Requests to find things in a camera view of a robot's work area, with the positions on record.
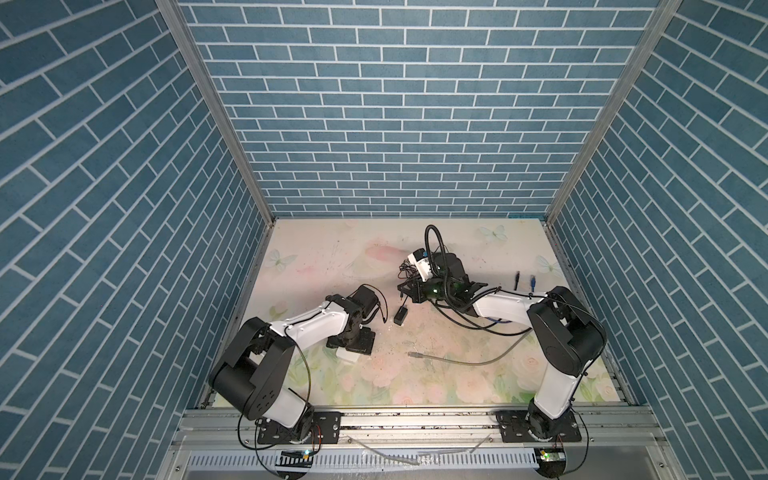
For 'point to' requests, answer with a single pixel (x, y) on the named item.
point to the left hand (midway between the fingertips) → (357, 347)
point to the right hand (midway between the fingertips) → (397, 284)
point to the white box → (346, 354)
